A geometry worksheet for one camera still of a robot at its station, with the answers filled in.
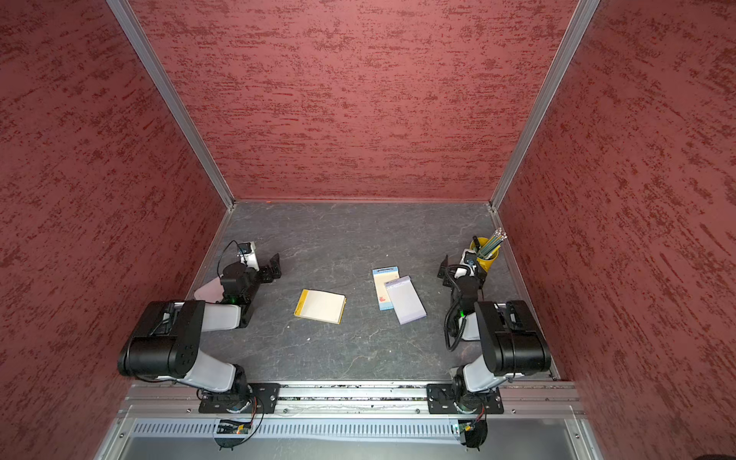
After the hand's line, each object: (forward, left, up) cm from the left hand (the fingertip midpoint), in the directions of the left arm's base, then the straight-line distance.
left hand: (265, 260), depth 93 cm
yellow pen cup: (+5, -71, +2) cm, 71 cm away
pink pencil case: (-8, +19, -8) cm, 22 cm away
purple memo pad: (-10, -47, -7) cm, 49 cm away
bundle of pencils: (+3, -75, +6) cm, 76 cm away
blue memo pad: (-2, -39, -7) cm, 40 cm away
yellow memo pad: (-13, -20, -6) cm, 25 cm away
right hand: (-1, -65, +2) cm, 65 cm away
